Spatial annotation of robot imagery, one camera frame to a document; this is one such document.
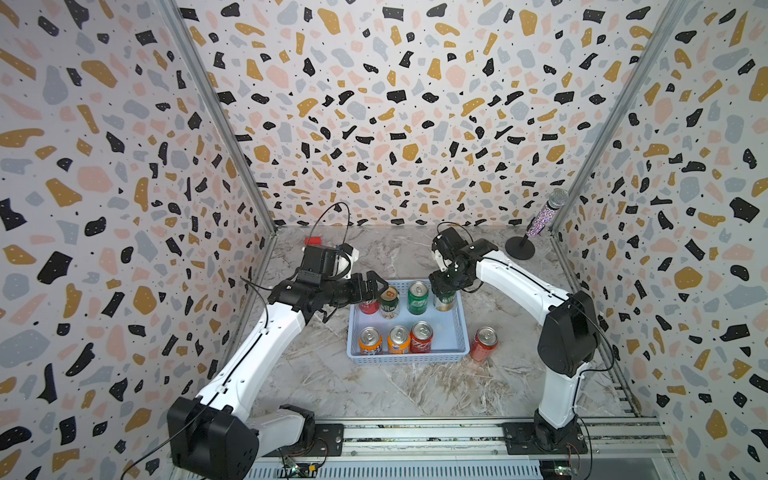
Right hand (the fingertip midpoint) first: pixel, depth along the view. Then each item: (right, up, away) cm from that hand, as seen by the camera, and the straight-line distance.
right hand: (442, 285), depth 90 cm
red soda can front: (-7, -13, -8) cm, 17 cm away
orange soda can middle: (-13, -14, -10) cm, 21 cm away
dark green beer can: (+1, -5, 0) cm, 5 cm away
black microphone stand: (+33, +12, +25) cm, 44 cm away
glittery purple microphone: (+31, +25, -6) cm, 40 cm away
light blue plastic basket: (+3, -15, +5) cm, 16 cm away
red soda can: (+10, -14, -10) cm, 20 cm away
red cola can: (-23, -7, +4) cm, 24 cm away
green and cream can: (-16, -5, 0) cm, 17 cm away
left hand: (-18, +1, -14) cm, 23 cm away
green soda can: (-7, -4, 0) cm, 8 cm away
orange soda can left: (-21, -14, -10) cm, 27 cm away
